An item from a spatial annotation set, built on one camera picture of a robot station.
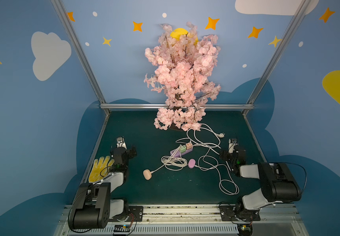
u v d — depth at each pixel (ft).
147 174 2.76
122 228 2.37
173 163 2.92
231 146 2.74
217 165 2.89
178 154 3.03
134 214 2.48
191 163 2.98
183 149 3.02
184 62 2.39
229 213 2.42
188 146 3.06
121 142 2.51
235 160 2.46
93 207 1.36
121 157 2.20
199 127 2.51
